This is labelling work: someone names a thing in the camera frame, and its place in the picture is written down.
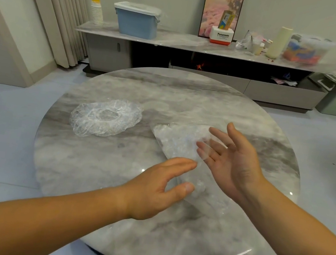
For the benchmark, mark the person's right hand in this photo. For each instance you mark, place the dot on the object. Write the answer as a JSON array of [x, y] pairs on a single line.
[[239, 168]]

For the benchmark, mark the person's left hand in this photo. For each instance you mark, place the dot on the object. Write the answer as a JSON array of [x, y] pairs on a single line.
[[153, 194]]

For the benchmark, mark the clear plastic bag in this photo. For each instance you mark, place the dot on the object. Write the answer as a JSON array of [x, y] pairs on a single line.
[[206, 190]]

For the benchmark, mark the pile of clear plastic caps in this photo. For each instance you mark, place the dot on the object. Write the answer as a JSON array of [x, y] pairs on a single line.
[[86, 119]]

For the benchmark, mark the person's left forearm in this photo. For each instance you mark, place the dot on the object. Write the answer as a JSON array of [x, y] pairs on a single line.
[[34, 225]]

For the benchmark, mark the person's right forearm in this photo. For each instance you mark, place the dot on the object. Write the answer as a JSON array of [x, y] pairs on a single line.
[[304, 240]]

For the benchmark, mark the blue storage box white lid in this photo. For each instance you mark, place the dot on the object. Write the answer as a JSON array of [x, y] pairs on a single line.
[[136, 21]]

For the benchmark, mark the small white cup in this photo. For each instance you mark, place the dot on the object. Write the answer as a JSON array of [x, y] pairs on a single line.
[[257, 49]]

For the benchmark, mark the crumpled clear wrapper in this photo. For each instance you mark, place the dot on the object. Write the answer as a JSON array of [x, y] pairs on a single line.
[[244, 42]]

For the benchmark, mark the cream paper roll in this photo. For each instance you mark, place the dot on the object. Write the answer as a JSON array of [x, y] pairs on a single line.
[[279, 43]]

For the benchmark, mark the red and white box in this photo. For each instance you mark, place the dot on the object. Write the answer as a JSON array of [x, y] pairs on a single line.
[[221, 36]]

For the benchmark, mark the clear container colourful contents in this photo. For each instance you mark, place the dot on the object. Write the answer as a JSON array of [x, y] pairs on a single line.
[[308, 51]]

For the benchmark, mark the long grey low cabinet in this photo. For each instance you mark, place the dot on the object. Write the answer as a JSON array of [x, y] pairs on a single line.
[[107, 54]]

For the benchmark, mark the colourful standing card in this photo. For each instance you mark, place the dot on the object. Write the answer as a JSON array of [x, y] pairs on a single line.
[[226, 20]]

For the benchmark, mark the pink framed picture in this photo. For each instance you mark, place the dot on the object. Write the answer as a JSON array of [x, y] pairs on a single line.
[[212, 6]]

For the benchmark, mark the stack of paper cups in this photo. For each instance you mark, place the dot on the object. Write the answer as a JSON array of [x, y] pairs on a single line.
[[96, 10]]

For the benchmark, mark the beige curtain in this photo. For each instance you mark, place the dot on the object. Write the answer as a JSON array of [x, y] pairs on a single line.
[[53, 14]]

